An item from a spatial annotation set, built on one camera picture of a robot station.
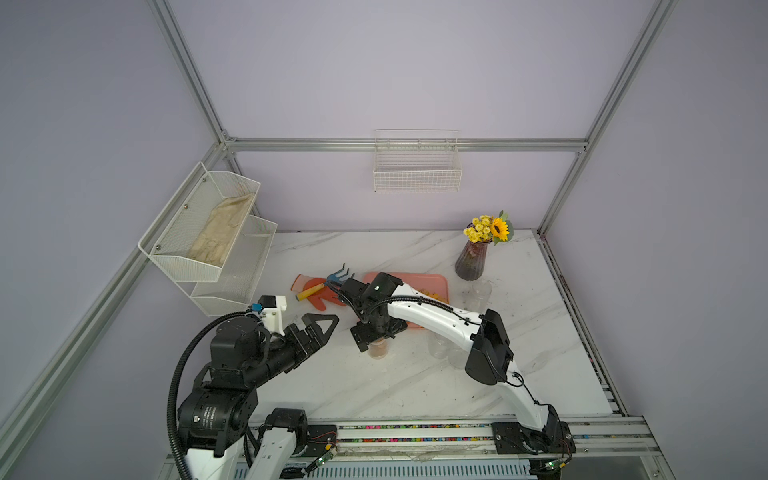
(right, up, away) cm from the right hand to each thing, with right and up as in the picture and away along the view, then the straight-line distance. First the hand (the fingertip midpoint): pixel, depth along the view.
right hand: (370, 346), depth 81 cm
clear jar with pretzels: (+2, -2, +5) cm, 6 cm away
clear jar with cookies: (+33, +12, +11) cm, 37 cm away
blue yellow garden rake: (-16, +17, +24) cm, 33 cm away
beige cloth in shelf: (-41, +29, -4) cm, 50 cm away
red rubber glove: (-26, +15, +24) cm, 38 cm away
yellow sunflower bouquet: (+34, +33, +7) cm, 48 cm away
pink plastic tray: (+22, +15, +25) cm, 36 cm away
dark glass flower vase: (+32, +23, +18) cm, 44 cm away
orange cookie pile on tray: (+20, +11, +21) cm, 31 cm away
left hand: (-7, +8, -19) cm, 22 cm away
